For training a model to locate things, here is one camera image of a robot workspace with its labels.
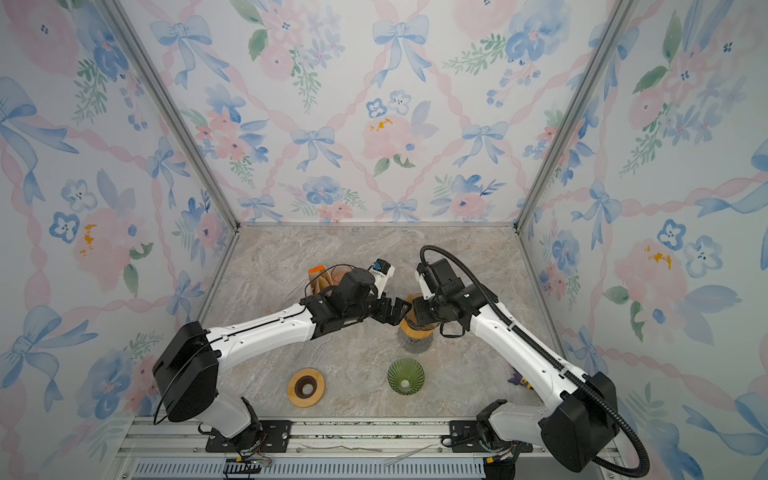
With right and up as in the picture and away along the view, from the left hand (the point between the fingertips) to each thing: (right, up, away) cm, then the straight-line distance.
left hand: (401, 299), depth 79 cm
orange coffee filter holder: (-25, +4, +13) cm, 28 cm away
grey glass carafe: (+4, -15, +7) cm, 17 cm away
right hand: (+5, -2, +1) cm, 6 cm away
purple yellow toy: (+32, -22, +2) cm, 39 cm away
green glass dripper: (+1, -22, +3) cm, 22 cm away
